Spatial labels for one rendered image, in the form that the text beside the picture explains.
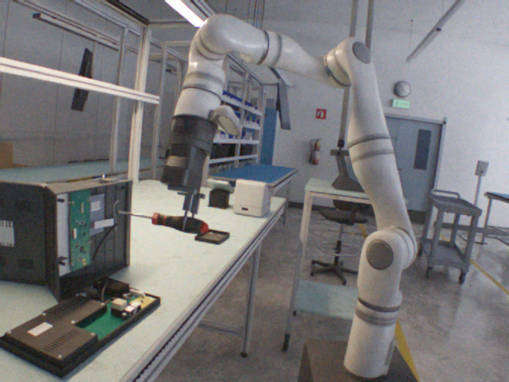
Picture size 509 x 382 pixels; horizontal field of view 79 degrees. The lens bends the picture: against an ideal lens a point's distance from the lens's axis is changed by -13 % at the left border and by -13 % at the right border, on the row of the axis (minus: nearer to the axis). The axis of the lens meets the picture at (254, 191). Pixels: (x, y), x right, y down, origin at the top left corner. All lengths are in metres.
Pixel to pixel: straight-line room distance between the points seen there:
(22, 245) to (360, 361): 0.73
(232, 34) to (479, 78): 7.35
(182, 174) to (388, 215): 0.44
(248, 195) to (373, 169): 0.83
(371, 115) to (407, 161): 6.62
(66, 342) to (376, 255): 0.55
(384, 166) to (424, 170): 6.73
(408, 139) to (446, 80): 1.38
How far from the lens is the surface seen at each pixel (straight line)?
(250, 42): 0.66
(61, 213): 0.69
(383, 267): 0.71
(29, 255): 0.78
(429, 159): 7.46
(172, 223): 0.57
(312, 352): 0.88
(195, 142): 0.56
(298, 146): 7.15
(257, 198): 1.46
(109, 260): 0.85
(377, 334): 0.77
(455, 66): 7.71
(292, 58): 0.72
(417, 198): 7.47
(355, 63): 0.78
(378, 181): 0.73
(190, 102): 0.58
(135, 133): 2.08
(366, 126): 0.73
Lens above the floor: 1.33
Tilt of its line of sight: 9 degrees down
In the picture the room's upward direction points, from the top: 6 degrees clockwise
